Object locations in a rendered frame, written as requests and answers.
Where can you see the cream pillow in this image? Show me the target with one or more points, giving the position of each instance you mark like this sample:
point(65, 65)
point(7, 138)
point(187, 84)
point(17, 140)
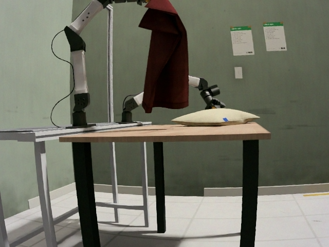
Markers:
point(215, 117)

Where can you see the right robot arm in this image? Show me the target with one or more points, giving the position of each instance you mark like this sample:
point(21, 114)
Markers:
point(77, 47)

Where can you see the dark red pillowcase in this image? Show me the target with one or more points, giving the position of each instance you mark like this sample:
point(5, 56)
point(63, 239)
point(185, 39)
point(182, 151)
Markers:
point(167, 77)

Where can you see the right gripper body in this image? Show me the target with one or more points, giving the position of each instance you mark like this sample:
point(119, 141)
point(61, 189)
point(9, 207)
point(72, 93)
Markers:
point(139, 2)

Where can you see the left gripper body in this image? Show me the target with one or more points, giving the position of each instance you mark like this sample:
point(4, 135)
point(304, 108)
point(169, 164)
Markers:
point(212, 102)

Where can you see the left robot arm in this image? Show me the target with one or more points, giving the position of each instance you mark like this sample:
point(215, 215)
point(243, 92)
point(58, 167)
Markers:
point(193, 81)

